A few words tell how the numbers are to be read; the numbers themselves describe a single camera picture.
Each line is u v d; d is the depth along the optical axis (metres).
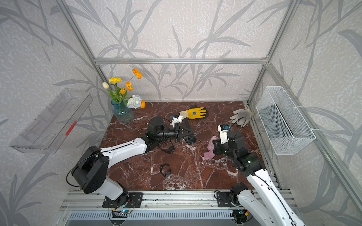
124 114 0.99
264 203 0.44
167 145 0.96
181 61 0.95
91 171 0.44
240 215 0.76
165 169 0.85
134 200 0.73
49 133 0.67
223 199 0.74
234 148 0.52
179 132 0.68
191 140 0.72
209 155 0.85
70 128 0.66
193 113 1.11
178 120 0.75
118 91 0.89
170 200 0.75
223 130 0.64
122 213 0.72
